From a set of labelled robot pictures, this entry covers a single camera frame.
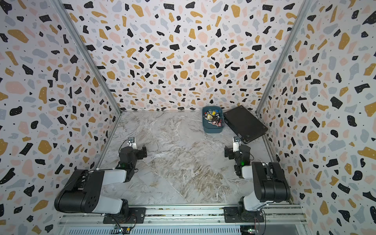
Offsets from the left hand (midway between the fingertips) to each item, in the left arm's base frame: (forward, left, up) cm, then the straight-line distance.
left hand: (137, 145), depth 92 cm
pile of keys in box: (+30, -51, -7) cm, 60 cm away
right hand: (+1, -62, -2) cm, 62 cm away
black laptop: (+18, -75, -4) cm, 77 cm away
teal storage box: (+17, -46, -4) cm, 50 cm away
